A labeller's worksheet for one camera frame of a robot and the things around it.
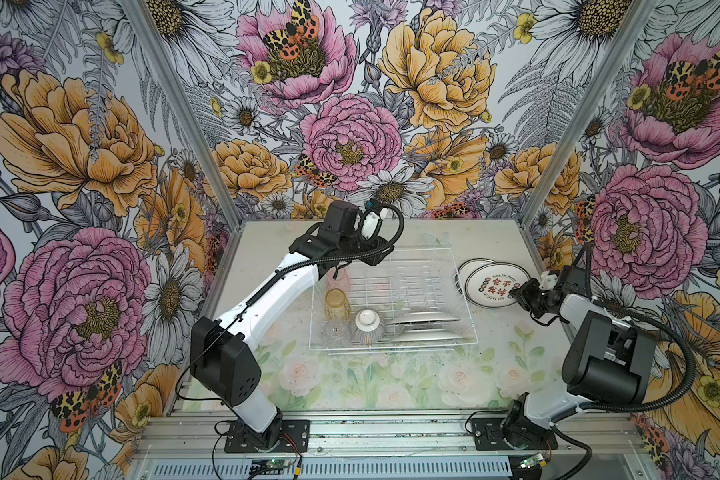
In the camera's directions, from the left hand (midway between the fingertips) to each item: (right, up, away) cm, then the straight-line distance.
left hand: (385, 254), depth 78 cm
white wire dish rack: (+11, -15, +20) cm, 27 cm away
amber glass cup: (-14, -15, +9) cm, 22 cm away
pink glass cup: (-13, -9, +15) cm, 22 cm away
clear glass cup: (-14, -24, +13) cm, 31 cm away
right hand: (+39, -13, +14) cm, 43 cm away
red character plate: (+35, -11, +21) cm, 42 cm away
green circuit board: (-27, -49, -8) cm, 57 cm away
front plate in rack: (+10, -22, +5) cm, 25 cm away
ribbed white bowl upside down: (-4, -21, +8) cm, 23 cm away
